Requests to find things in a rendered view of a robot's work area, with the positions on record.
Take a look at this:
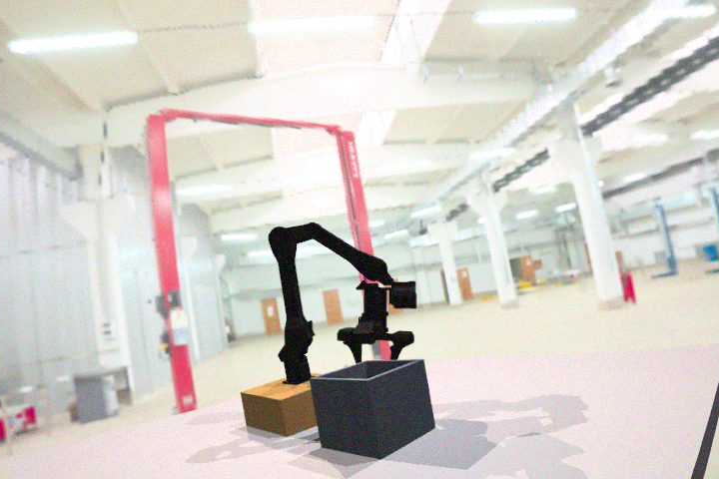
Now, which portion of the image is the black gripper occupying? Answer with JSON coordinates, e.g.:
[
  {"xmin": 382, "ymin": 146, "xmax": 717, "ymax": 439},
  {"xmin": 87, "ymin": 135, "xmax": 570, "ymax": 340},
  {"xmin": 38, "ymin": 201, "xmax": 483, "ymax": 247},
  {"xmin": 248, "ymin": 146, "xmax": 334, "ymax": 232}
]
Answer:
[{"xmin": 337, "ymin": 308, "xmax": 414, "ymax": 364}]

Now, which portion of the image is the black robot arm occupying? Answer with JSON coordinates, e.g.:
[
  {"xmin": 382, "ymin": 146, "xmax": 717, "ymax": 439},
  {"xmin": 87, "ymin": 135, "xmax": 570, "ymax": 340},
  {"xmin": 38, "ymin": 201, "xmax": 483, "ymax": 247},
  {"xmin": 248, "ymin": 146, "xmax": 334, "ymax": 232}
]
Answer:
[{"xmin": 269, "ymin": 223, "xmax": 417, "ymax": 385}]

